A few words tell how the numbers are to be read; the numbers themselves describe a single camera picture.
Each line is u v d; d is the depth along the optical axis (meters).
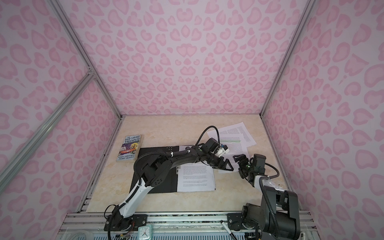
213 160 0.82
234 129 1.11
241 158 0.82
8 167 0.51
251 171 0.70
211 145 0.78
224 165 0.80
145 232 0.69
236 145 1.03
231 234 0.69
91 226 0.74
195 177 0.88
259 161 0.70
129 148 0.99
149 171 0.59
